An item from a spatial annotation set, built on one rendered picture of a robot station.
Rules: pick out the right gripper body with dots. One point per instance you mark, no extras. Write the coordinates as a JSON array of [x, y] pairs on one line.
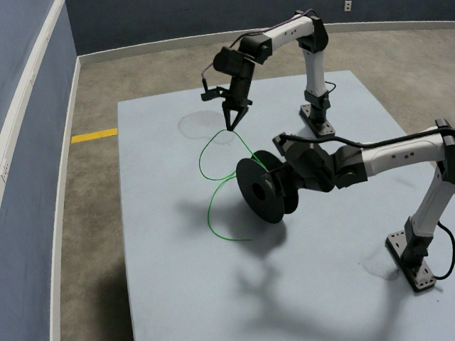
[[238, 89]]

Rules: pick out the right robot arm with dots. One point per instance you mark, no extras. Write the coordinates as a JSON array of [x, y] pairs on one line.
[[261, 45]]

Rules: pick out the black cable reel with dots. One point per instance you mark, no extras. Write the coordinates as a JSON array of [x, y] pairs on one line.
[[257, 194]]

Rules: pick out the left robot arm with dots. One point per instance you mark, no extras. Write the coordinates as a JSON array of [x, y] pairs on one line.
[[350, 165]]

